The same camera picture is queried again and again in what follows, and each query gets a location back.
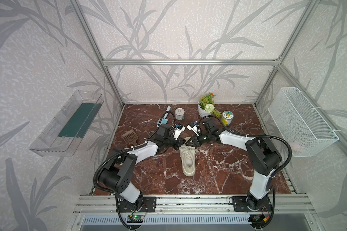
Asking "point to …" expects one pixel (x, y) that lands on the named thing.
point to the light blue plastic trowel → (164, 121)
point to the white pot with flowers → (206, 105)
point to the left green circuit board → (135, 219)
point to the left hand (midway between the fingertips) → (187, 137)
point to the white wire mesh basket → (306, 133)
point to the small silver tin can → (180, 113)
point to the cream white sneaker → (188, 156)
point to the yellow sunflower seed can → (227, 117)
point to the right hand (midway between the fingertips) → (188, 138)
